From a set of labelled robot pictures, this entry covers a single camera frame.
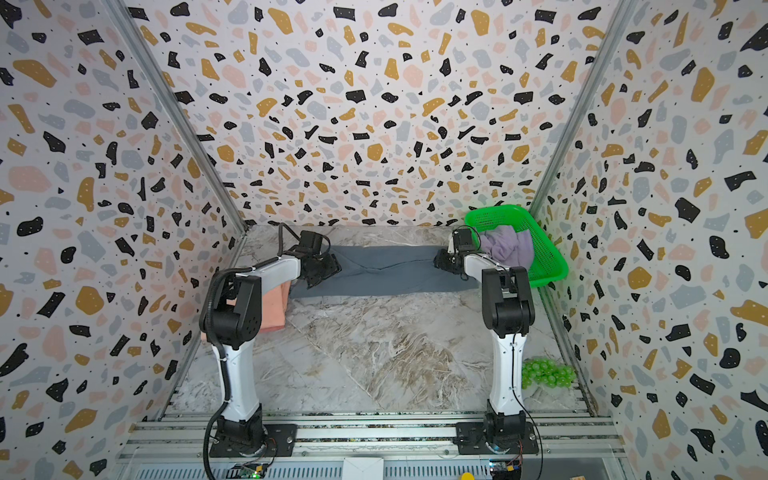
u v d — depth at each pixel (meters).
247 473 0.71
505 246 1.09
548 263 1.06
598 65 0.80
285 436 0.74
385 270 1.07
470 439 0.74
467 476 0.65
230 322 0.55
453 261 0.85
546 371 0.82
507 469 0.72
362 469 0.66
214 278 0.51
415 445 0.73
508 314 0.59
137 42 0.73
